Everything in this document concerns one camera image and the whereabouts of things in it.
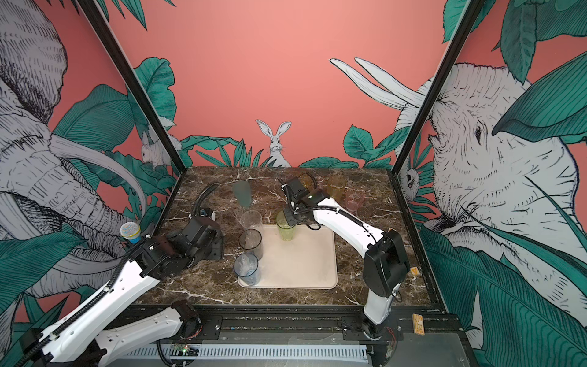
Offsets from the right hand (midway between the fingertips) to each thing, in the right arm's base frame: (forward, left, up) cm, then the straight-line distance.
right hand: (290, 211), depth 85 cm
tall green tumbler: (-2, +2, -11) cm, 12 cm away
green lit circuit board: (-42, +33, -14) cm, 55 cm away
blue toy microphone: (-13, +50, +8) cm, 52 cm away
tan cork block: (-34, -44, -16) cm, 58 cm away
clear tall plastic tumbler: (-2, +15, -2) cm, 15 cm away
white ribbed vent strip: (-43, -11, -16) cm, 47 cm away
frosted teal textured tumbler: (+19, +24, -11) cm, 33 cm away
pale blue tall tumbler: (-18, +16, -11) cm, 26 cm away
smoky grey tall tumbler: (-10, +14, -4) cm, 18 cm away
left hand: (-15, +22, +5) cm, 27 cm away
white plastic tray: (-13, -7, -16) cm, 22 cm away
